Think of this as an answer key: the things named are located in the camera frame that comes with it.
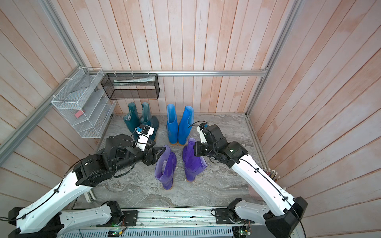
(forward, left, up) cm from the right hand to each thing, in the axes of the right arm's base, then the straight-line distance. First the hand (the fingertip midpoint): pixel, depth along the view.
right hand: (193, 145), depth 72 cm
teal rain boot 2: (+23, +29, -5) cm, 37 cm away
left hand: (-7, +14, +8) cm, 18 cm away
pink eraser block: (+18, +65, +5) cm, 68 cm away
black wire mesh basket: (+52, +46, 0) cm, 69 cm away
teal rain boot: (+16, +35, 0) cm, 39 cm away
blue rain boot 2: (+21, +5, -8) cm, 22 cm away
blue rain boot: (+14, +12, 0) cm, 18 cm away
